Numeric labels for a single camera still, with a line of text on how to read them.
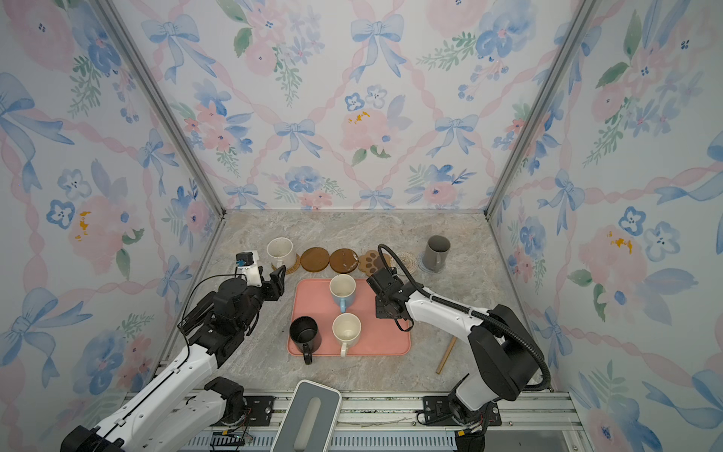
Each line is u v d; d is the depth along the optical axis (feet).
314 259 3.39
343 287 3.04
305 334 2.81
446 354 2.74
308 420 2.36
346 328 2.86
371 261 3.41
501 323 1.47
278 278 2.33
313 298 3.12
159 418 1.51
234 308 1.92
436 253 3.11
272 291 2.30
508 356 1.42
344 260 3.42
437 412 2.40
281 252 3.33
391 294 2.18
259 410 2.42
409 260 3.41
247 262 2.15
